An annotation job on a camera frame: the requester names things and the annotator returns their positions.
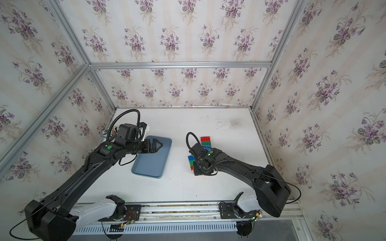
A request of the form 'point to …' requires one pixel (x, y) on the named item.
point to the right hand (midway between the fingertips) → (200, 171)
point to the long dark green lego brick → (206, 143)
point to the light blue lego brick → (208, 147)
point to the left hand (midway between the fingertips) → (157, 145)
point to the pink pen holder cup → (114, 130)
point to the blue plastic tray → (153, 164)
